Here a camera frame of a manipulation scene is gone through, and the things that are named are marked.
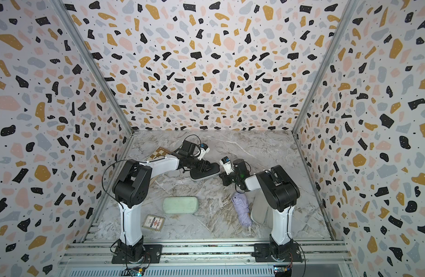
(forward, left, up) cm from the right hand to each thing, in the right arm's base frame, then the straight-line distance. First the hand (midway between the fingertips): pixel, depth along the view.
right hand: (221, 175), depth 99 cm
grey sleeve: (-20, -21, 0) cm, 29 cm away
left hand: (+3, +6, +5) cm, 8 cm away
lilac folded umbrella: (-17, -11, +3) cm, 21 cm away
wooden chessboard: (+14, +38, +4) cm, 41 cm away
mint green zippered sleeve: (-19, +19, +3) cm, 28 cm away
